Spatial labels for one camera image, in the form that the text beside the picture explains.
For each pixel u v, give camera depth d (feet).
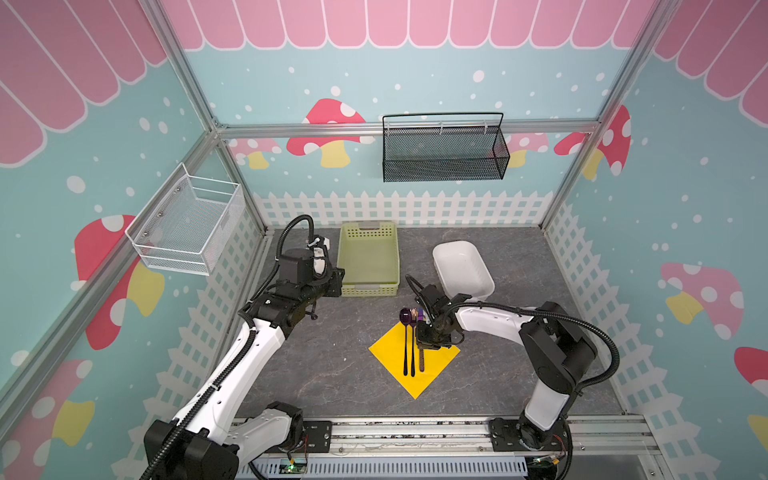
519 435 2.16
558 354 1.54
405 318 3.08
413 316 3.10
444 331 2.52
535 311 1.72
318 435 2.44
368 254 3.38
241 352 1.49
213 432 1.27
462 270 3.47
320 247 2.15
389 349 2.92
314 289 2.06
